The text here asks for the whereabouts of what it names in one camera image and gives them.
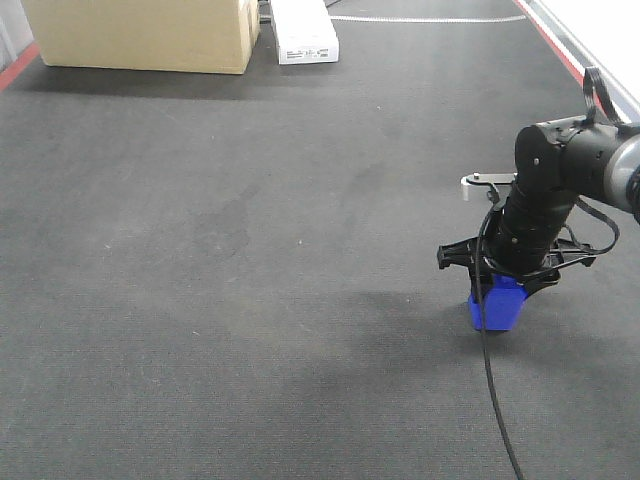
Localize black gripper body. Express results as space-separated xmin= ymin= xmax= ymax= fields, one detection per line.
xmin=438 ymin=234 xmax=597 ymax=286

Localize thin white cord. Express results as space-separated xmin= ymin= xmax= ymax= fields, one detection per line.
xmin=329 ymin=14 xmax=527 ymax=24

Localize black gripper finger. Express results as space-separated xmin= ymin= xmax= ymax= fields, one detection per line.
xmin=522 ymin=278 xmax=560 ymax=304
xmin=469 ymin=269 xmax=496 ymax=301

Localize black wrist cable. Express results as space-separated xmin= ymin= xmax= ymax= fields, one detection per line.
xmin=474 ymin=209 xmax=525 ymax=480

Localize blue plastic box slanted corners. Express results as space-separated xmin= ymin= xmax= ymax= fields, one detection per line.
xmin=467 ymin=273 xmax=529 ymax=333

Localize large cardboard box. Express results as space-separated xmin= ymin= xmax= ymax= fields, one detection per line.
xmin=19 ymin=0 xmax=262 ymax=75

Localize long white flat box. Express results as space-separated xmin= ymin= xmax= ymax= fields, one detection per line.
xmin=269 ymin=0 xmax=340 ymax=66

